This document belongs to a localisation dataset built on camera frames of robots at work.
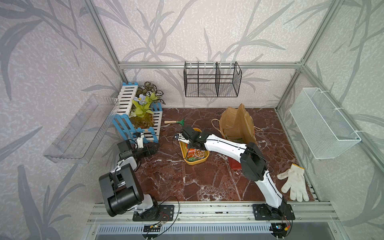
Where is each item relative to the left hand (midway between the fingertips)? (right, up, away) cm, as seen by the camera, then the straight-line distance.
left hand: (152, 144), depth 90 cm
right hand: (+25, +6, +3) cm, 26 cm away
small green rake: (+15, +13, +22) cm, 30 cm away
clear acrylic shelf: (-26, +6, -22) cm, 35 cm away
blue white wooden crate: (-14, +13, -8) cm, 21 cm away
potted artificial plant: (-6, +18, +1) cm, 19 cm away
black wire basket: (+38, +44, +15) cm, 60 cm away
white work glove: (+84, -21, -7) cm, 86 cm away
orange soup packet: (+26, -6, +2) cm, 27 cm away
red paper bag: (+55, +12, +14) cm, 58 cm away
